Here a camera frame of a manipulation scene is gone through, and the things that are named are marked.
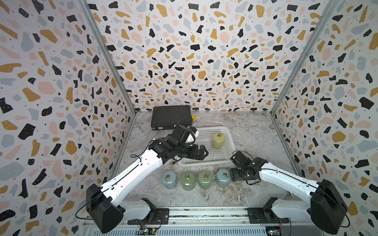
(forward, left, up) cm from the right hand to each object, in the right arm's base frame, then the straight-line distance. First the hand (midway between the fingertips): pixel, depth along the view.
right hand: (237, 175), depth 84 cm
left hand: (+3, +20, +20) cm, 28 cm away
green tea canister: (-6, +27, +5) cm, 28 cm away
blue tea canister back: (-6, +37, +6) cm, 38 cm away
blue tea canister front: (-4, +9, +6) cm, 11 cm away
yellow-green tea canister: (+21, +10, +5) cm, 24 cm away
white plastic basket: (+7, +13, +9) cm, 17 cm away
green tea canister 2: (-5, +18, +5) cm, 20 cm away
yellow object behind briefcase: (+46, +28, -1) cm, 54 cm away
